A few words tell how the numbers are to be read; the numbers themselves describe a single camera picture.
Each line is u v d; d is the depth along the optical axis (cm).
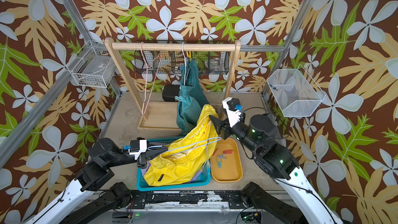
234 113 44
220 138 52
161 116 108
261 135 39
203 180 80
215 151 73
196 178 80
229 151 89
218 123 49
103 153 44
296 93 84
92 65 87
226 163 86
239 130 48
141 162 49
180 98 63
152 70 108
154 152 52
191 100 65
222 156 88
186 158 65
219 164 84
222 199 74
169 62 100
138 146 44
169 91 117
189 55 80
